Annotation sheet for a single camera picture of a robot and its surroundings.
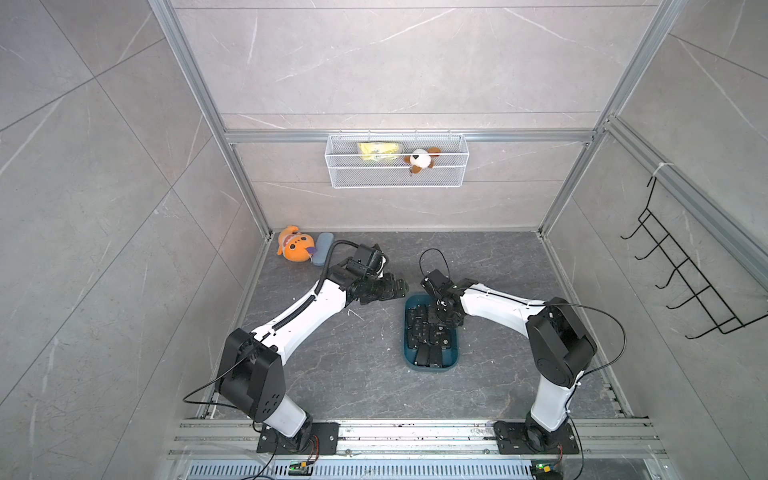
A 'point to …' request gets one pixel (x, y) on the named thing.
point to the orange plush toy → (295, 246)
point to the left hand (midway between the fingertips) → (398, 286)
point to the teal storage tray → (450, 355)
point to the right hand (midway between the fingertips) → (438, 320)
